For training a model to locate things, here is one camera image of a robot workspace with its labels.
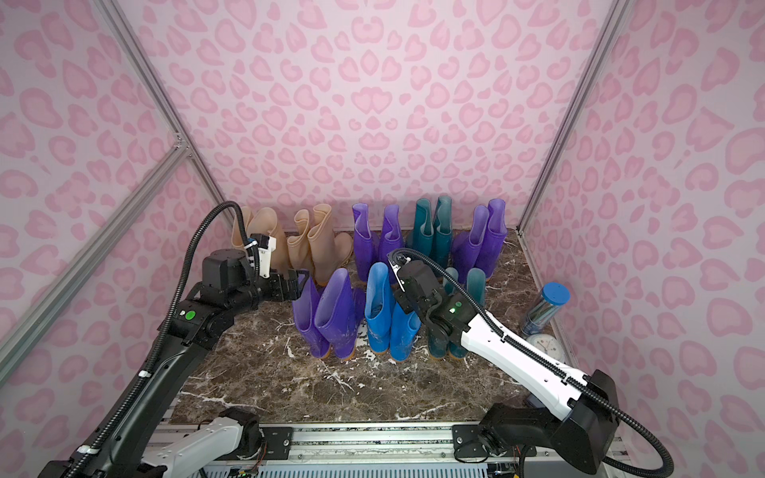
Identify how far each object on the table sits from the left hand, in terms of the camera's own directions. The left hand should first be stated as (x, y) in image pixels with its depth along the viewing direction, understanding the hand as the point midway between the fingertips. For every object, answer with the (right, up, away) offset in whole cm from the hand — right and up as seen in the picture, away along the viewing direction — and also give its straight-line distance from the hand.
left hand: (294, 270), depth 71 cm
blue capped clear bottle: (+65, -7, +6) cm, 66 cm away
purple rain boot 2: (+15, +7, +13) cm, 21 cm away
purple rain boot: (+11, -10, -1) cm, 15 cm away
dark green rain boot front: (+38, +10, +13) cm, 41 cm away
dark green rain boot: (+32, +8, +14) cm, 36 cm away
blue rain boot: (+26, -13, -4) cm, 29 cm away
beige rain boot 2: (-3, +6, +14) cm, 16 cm away
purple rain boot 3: (+23, +9, +14) cm, 28 cm away
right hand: (+28, -2, +6) cm, 28 cm away
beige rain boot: (-41, +12, +51) cm, 66 cm away
